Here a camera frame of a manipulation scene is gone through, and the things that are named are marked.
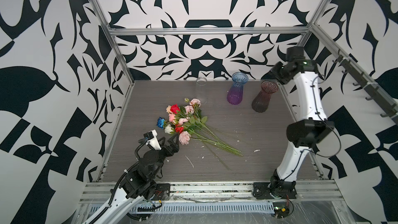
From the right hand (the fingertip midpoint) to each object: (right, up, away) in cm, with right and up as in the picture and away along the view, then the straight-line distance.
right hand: (273, 70), depth 82 cm
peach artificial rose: (-57, -21, +12) cm, 62 cm away
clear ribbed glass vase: (-37, -9, +17) cm, 42 cm away
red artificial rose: (-53, -21, +7) cm, 57 cm away
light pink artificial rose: (-55, -26, +12) cm, 62 cm away
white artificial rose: (-57, -33, +10) cm, 67 cm away
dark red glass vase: (+2, -17, +23) cm, 29 cm away
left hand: (-52, -32, -7) cm, 61 cm away
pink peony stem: (-28, -41, +7) cm, 50 cm away
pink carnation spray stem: (-43, -21, +15) cm, 50 cm away
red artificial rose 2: (-50, -32, +8) cm, 60 cm away
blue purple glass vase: (-16, -13, +21) cm, 30 cm away
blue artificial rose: (-62, -29, +11) cm, 69 cm away
